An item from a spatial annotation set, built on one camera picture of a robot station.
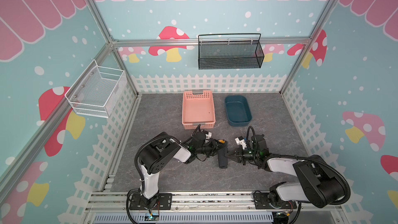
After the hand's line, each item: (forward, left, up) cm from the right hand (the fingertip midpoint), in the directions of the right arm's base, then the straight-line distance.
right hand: (225, 155), depth 82 cm
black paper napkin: (-2, +1, -2) cm, 3 cm away
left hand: (+5, -1, -3) cm, 6 cm away
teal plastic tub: (+37, -13, -8) cm, 40 cm away
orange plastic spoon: (+10, +1, -4) cm, 11 cm away
